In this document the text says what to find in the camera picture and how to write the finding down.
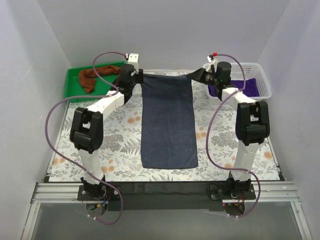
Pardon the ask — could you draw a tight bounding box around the purple towel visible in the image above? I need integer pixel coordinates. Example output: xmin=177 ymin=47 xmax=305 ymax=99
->
xmin=207 ymin=78 xmax=260 ymax=98

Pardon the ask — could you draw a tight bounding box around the grey blue towel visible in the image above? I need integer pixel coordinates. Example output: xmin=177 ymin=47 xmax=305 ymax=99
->
xmin=140 ymin=74 xmax=198 ymax=170

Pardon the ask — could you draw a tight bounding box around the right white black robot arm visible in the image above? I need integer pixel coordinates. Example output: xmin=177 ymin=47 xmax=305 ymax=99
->
xmin=186 ymin=61 xmax=270 ymax=197

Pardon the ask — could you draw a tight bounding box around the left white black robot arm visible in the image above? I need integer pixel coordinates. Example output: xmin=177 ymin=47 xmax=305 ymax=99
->
xmin=70 ymin=63 xmax=144 ymax=200

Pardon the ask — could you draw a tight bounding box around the white plastic basket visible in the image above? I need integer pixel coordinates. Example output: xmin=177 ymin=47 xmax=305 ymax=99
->
xmin=201 ymin=62 xmax=273 ymax=107

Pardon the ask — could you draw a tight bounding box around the orange brown towel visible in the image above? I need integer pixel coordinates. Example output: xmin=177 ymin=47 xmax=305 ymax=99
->
xmin=78 ymin=65 xmax=121 ymax=94

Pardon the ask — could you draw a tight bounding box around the green plastic tray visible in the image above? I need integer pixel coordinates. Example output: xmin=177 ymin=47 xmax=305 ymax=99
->
xmin=64 ymin=61 xmax=126 ymax=103

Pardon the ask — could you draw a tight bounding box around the floral table mat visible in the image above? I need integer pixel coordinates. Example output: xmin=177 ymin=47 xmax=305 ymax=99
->
xmin=49 ymin=81 xmax=280 ymax=182

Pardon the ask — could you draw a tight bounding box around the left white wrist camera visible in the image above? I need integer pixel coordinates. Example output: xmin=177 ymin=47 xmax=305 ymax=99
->
xmin=125 ymin=53 xmax=139 ymax=74

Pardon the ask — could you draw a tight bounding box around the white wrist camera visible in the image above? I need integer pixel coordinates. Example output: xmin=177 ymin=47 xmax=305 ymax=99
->
xmin=125 ymin=53 xmax=139 ymax=74
xmin=206 ymin=52 xmax=218 ymax=73

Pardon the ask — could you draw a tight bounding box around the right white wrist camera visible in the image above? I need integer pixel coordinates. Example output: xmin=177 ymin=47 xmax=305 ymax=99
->
xmin=206 ymin=52 xmax=218 ymax=73

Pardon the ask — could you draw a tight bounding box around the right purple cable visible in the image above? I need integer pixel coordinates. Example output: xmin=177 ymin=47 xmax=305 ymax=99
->
xmin=206 ymin=52 xmax=262 ymax=219

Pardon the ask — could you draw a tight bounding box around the purple cable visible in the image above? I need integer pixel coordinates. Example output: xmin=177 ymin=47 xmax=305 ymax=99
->
xmin=206 ymin=52 xmax=262 ymax=219
xmin=44 ymin=51 xmax=129 ymax=224

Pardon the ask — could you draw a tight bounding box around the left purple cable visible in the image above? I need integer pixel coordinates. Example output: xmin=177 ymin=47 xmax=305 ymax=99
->
xmin=44 ymin=51 xmax=129 ymax=224

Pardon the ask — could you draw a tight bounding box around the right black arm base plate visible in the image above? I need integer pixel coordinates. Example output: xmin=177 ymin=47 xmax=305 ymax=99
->
xmin=206 ymin=183 xmax=256 ymax=201

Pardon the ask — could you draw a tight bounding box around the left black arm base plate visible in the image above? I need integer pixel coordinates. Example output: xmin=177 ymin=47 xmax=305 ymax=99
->
xmin=76 ymin=185 xmax=120 ymax=202

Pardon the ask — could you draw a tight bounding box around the aluminium frame rail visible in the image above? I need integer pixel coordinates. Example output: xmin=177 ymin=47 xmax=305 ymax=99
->
xmin=22 ymin=181 xmax=312 ymax=240

